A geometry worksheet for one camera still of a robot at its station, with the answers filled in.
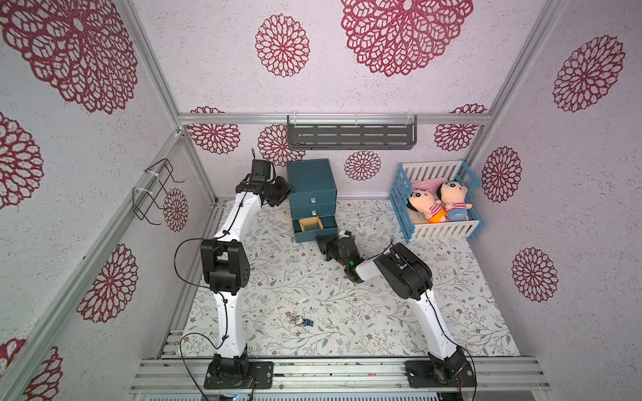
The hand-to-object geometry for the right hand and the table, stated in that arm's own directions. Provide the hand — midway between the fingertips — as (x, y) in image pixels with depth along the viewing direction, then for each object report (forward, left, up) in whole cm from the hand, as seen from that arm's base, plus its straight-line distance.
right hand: (319, 233), depth 103 cm
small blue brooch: (-35, +3, -3) cm, 35 cm away
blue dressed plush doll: (+14, -55, +10) cm, 57 cm away
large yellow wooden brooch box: (+5, +5, 0) cm, 7 cm away
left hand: (+8, +10, +17) cm, 21 cm away
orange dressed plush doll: (+11, -43, +8) cm, 45 cm away
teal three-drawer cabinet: (+5, +2, +15) cm, 16 cm away
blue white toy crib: (+27, -49, +8) cm, 56 cm away
